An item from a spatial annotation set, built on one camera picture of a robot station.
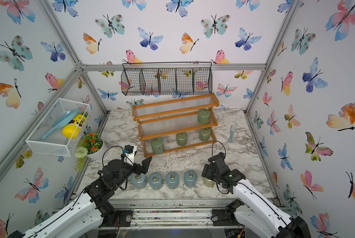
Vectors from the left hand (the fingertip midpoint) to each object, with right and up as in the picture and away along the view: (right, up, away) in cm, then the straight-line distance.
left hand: (144, 153), depth 76 cm
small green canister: (+19, +6, +18) cm, 27 cm away
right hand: (+35, -10, +6) cm, 37 cm away
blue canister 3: (+14, -14, +3) cm, 20 cm away
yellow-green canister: (+33, -16, +2) cm, 37 cm away
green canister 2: (+4, +3, +15) cm, 16 cm away
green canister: (+32, +20, +13) cm, 40 cm away
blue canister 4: (+23, -13, +3) cm, 27 cm away
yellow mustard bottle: (-32, +12, -7) cm, 35 cm away
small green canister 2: (+34, +9, +21) cm, 41 cm away
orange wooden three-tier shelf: (+12, +15, +38) cm, 42 cm away
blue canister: (-4, -16, +4) cm, 17 cm away
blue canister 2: (+5, -14, +2) cm, 15 cm away
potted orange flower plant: (-32, +3, +9) cm, 34 cm away
